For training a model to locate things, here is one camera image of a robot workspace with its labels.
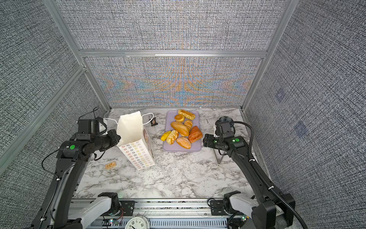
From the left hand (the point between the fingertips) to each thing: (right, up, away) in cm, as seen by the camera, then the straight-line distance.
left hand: (121, 135), depth 71 cm
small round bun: (+28, +10, +36) cm, 47 cm away
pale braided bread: (+24, -3, +24) cm, 34 cm away
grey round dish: (+63, +9, +35) cm, 73 cm away
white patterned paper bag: (+8, -2, -5) cm, 10 cm away
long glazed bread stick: (+34, +12, +38) cm, 53 cm away
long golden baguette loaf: (+29, +3, +26) cm, 39 cm away
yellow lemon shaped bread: (+19, -3, +23) cm, 30 cm away
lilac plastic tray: (+21, +10, +42) cm, 48 cm away
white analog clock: (+10, -40, -5) cm, 41 cm away
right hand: (+46, -3, +9) cm, 47 cm away
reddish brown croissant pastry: (+39, -2, +27) cm, 47 cm away
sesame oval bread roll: (+32, -6, +22) cm, 39 cm away
